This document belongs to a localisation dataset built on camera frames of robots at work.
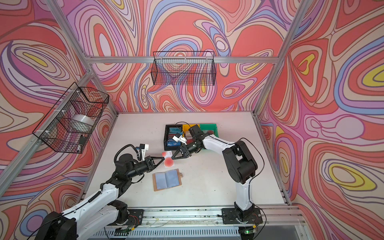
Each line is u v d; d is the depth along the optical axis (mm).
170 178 858
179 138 803
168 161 781
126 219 719
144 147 748
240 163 511
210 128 1064
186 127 1040
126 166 624
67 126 736
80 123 703
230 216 736
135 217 731
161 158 772
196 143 708
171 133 1050
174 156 789
